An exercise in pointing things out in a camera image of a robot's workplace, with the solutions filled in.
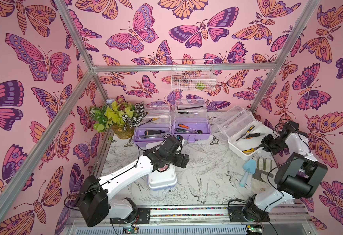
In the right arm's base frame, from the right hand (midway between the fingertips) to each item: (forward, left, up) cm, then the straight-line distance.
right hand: (262, 144), depth 87 cm
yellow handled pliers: (-2, +6, -4) cm, 7 cm away
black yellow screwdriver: (+8, +7, +3) cm, 11 cm away
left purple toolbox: (+23, +67, -10) cm, 72 cm away
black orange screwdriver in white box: (+8, +2, -2) cm, 9 cm away
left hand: (-11, +47, +3) cm, 48 cm away
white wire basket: (+39, +39, +22) cm, 60 cm away
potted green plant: (+11, +86, +12) cm, 88 cm away
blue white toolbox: (-21, +57, 0) cm, 61 cm away
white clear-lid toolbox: (+11, +9, 0) cm, 14 cm away
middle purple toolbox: (+28, +41, -10) cm, 50 cm away
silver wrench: (+13, +20, +2) cm, 24 cm away
